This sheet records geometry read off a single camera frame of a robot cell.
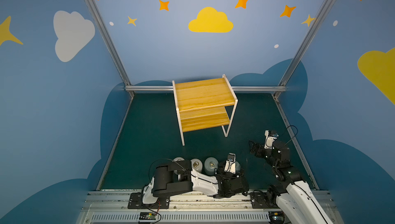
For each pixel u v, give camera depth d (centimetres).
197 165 78
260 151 72
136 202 73
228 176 70
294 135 104
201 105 72
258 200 74
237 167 77
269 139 70
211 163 78
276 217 73
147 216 72
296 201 52
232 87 76
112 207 74
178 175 50
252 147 74
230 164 69
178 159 80
